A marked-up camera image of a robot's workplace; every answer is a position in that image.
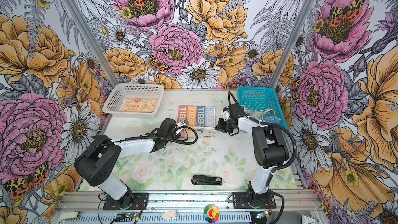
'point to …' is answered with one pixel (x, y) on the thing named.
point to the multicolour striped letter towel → (197, 115)
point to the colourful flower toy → (211, 213)
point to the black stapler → (204, 180)
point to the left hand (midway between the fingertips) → (173, 128)
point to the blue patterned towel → (267, 114)
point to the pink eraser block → (169, 214)
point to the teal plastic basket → (261, 98)
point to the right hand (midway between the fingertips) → (216, 131)
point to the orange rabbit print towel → (139, 104)
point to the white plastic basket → (112, 104)
